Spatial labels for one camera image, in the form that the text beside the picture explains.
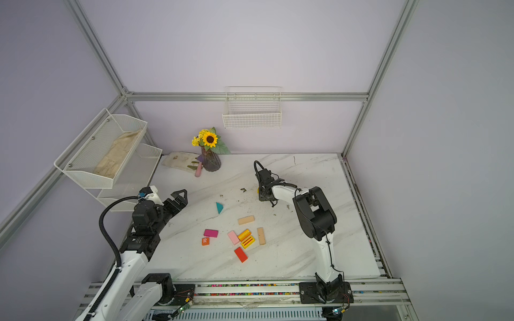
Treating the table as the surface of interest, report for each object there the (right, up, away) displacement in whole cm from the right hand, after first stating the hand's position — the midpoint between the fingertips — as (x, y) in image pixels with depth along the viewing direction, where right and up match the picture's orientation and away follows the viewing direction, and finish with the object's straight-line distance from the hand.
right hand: (267, 194), depth 102 cm
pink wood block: (-15, -17, -15) cm, 27 cm away
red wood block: (-11, -23, -20) cm, 33 cm away
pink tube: (-38, +13, +9) cm, 42 cm away
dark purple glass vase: (-32, +18, +9) cm, 38 cm away
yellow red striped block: (-9, -19, -17) cm, 27 cm away
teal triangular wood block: (-24, -6, -5) cm, 25 cm away
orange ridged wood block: (-10, -17, -14) cm, 24 cm away
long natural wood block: (-3, -17, -14) cm, 22 cm away
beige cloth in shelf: (-62, +15, -26) cm, 69 cm away
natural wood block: (-10, -11, -8) cm, 17 cm away
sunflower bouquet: (-27, +27, -7) cm, 39 cm away
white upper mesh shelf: (-67, +17, -25) cm, 74 cm away
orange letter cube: (-27, -19, -17) cm, 37 cm away
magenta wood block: (-26, -16, -12) cm, 33 cm away
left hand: (-36, +2, -23) cm, 43 cm away
